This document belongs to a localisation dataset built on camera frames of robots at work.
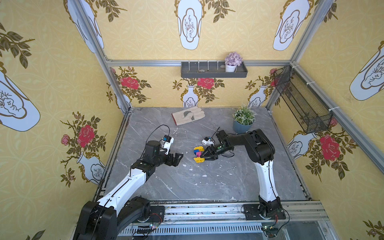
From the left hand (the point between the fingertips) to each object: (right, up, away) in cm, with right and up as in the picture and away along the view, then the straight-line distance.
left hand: (177, 152), depth 85 cm
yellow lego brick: (+13, -5, +5) cm, 15 cm away
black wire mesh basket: (+76, +22, -1) cm, 79 cm away
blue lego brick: (+11, -1, +9) cm, 14 cm away
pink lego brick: (+12, -2, +6) cm, 14 cm away
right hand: (+16, -7, +7) cm, 19 cm away
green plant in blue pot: (+41, +20, +10) cm, 47 cm away
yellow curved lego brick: (+13, +1, +10) cm, 17 cm away
